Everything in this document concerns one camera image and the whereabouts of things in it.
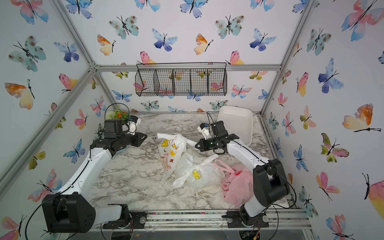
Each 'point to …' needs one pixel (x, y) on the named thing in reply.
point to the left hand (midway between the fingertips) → (145, 133)
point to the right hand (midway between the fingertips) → (197, 145)
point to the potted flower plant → (116, 117)
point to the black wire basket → (180, 78)
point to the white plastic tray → (238, 121)
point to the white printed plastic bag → (171, 148)
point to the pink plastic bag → (237, 185)
